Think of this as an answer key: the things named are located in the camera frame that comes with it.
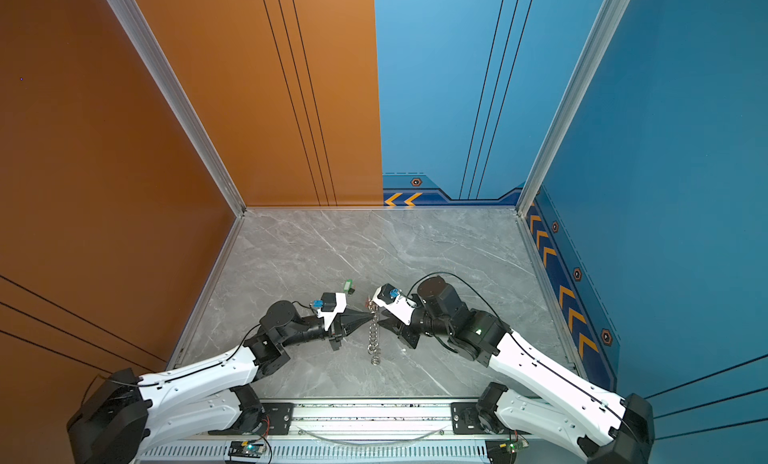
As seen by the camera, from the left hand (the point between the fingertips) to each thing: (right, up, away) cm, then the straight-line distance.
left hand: (371, 315), depth 68 cm
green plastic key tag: (-10, +1, +30) cm, 31 cm away
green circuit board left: (-30, -33, +3) cm, 45 cm away
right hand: (+2, -1, +1) cm, 3 cm away
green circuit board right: (+31, -33, +2) cm, 46 cm away
